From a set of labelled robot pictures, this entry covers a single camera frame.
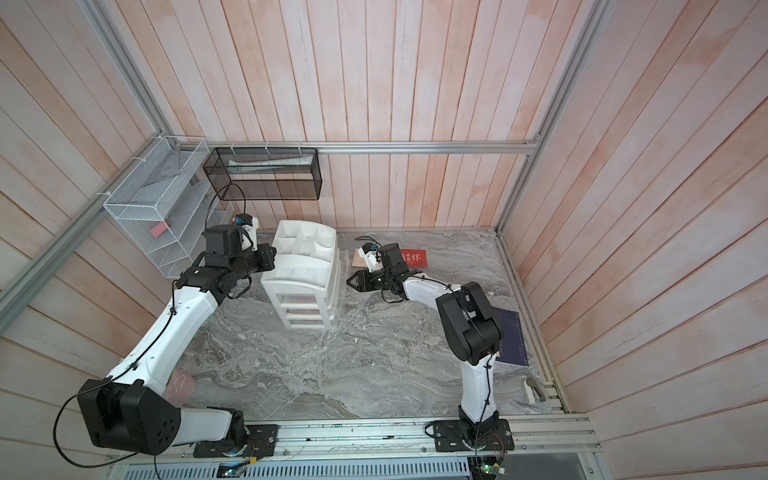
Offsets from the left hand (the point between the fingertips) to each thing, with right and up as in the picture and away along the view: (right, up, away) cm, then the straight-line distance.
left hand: (276, 253), depth 81 cm
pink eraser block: (-33, +7, +1) cm, 34 cm away
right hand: (+20, -8, +14) cm, 25 cm away
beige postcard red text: (+21, -2, +30) cm, 36 cm away
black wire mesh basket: (-12, +30, +25) cm, 41 cm away
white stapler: (+71, -38, -1) cm, 80 cm away
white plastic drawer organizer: (+7, -5, +1) cm, 9 cm away
